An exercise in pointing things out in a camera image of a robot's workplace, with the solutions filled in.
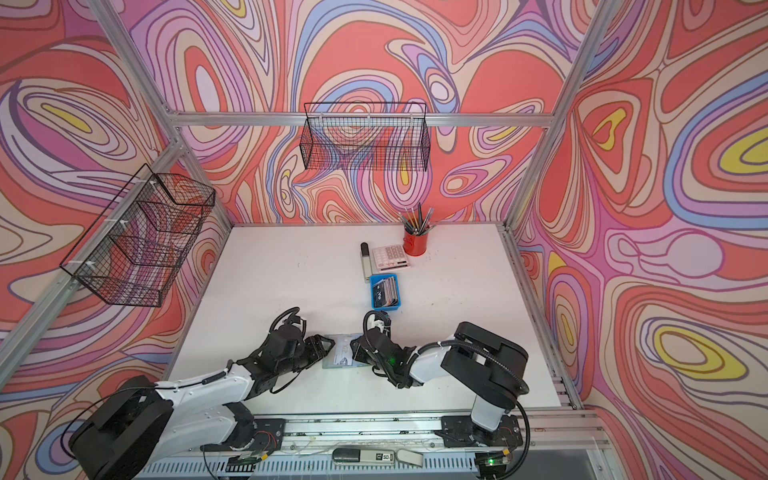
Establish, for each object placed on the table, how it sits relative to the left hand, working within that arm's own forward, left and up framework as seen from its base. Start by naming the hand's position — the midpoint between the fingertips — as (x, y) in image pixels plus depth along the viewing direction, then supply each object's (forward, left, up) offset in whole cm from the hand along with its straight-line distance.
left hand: (338, 345), depth 86 cm
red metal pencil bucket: (+37, -25, +2) cm, 44 cm away
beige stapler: (+30, -7, +1) cm, 31 cm away
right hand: (-1, -4, -3) cm, 5 cm away
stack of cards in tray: (+17, -14, +1) cm, 22 cm away
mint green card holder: (-4, +2, -1) cm, 5 cm away
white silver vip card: (-1, -1, -2) cm, 2 cm away
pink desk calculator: (+33, -16, -1) cm, 37 cm away
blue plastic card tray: (+24, -12, +1) cm, 26 cm away
